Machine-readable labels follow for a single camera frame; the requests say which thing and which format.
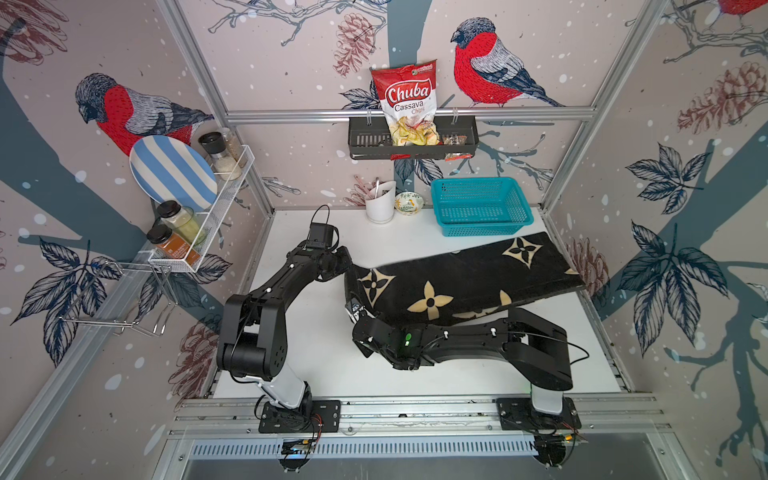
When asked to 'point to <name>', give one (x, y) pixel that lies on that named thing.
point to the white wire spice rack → (244, 156)
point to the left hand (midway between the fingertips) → (355, 255)
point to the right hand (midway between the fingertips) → (357, 325)
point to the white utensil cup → (380, 203)
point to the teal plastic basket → (479, 206)
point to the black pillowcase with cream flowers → (479, 281)
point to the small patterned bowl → (409, 203)
